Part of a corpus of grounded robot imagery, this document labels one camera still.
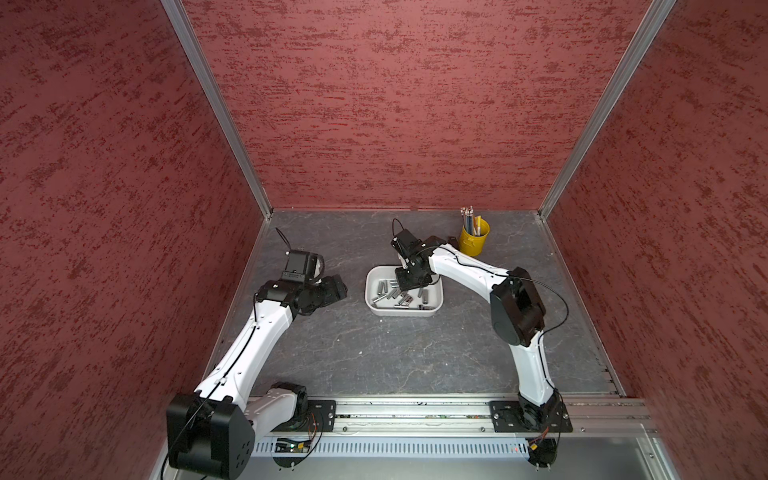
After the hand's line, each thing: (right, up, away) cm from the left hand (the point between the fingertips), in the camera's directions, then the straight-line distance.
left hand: (334, 300), depth 81 cm
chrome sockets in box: (+20, -3, +14) cm, 24 cm away
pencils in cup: (+44, +22, +20) cm, 53 cm away
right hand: (+21, +1, +12) cm, 24 cm away
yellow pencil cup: (+45, +15, +20) cm, 51 cm away
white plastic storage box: (+14, -5, +11) cm, 19 cm away
